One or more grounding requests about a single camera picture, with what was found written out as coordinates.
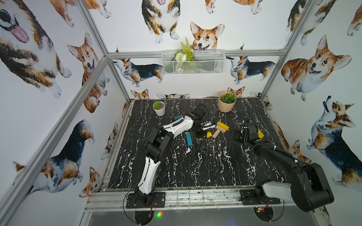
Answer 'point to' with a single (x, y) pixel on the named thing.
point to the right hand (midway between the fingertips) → (235, 132)
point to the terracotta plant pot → (226, 100)
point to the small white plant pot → (159, 107)
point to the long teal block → (189, 140)
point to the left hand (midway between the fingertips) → (206, 132)
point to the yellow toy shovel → (260, 134)
